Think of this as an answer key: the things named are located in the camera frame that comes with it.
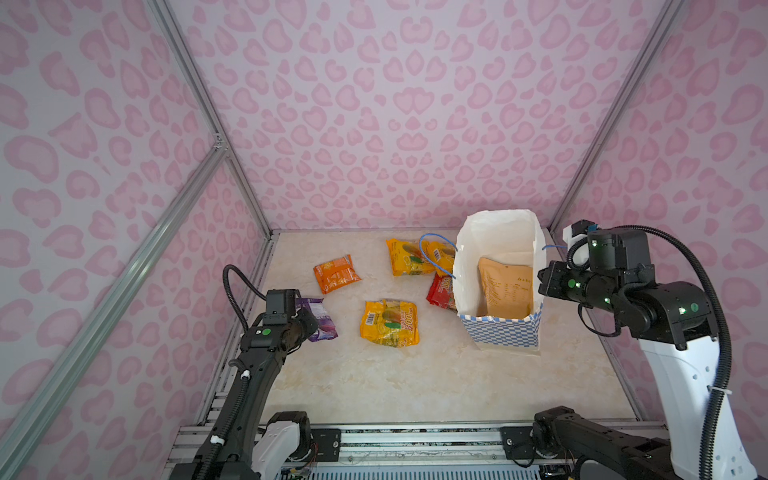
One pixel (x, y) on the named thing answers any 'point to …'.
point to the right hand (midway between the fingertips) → (538, 271)
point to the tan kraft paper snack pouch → (508, 290)
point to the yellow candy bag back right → (439, 253)
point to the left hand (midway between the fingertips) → (312, 316)
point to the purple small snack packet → (326, 328)
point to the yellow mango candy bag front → (390, 322)
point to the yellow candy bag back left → (405, 257)
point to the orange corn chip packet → (336, 274)
